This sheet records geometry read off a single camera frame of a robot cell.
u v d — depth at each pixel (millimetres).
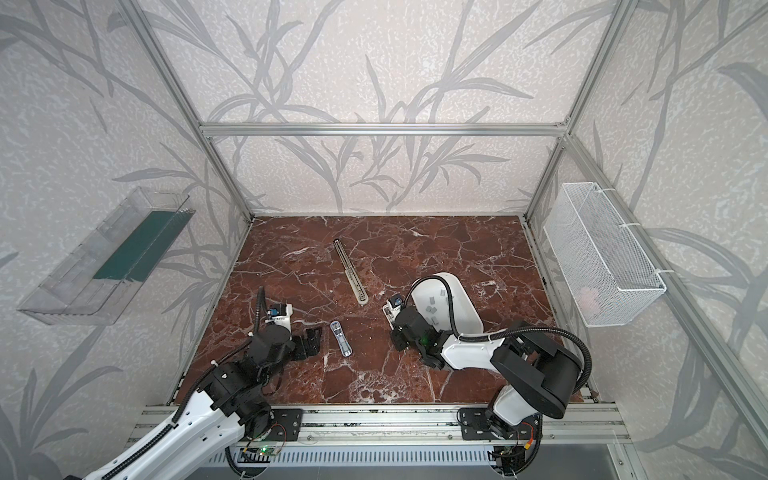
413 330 671
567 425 753
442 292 989
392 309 781
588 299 726
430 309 938
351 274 1018
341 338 871
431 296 963
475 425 728
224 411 531
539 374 439
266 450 706
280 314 695
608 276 609
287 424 734
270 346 586
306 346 722
